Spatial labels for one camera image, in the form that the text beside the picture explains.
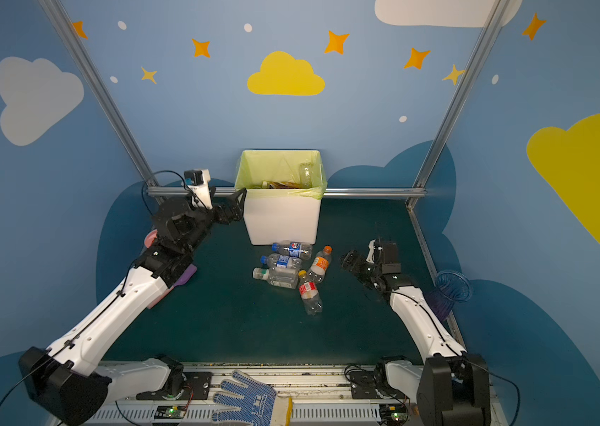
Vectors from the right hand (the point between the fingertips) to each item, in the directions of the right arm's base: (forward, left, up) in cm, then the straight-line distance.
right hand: (350, 261), depth 85 cm
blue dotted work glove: (-39, +25, -13) cm, 48 cm away
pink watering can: (+7, +71, -1) cm, 71 cm away
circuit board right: (-39, -11, -15) cm, 44 cm away
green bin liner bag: (+33, +36, +11) cm, 50 cm away
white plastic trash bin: (+13, +26, +6) cm, 29 cm away
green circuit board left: (-42, +50, -13) cm, 67 cm away
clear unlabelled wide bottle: (+32, +16, +9) cm, 37 cm away
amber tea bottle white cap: (+32, +33, +4) cm, 46 cm away
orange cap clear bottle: (+4, +9, -9) cm, 14 cm away
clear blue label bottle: (+9, +20, -9) cm, 24 cm away
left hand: (+4, +35, +28) cm, 44 cm away
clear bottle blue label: (+4, +24, -9) cm, 26 cm away
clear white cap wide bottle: (0, +25, -12) cm, 28 cm away
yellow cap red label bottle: (-7, +13, -13) cm, 19 cm away
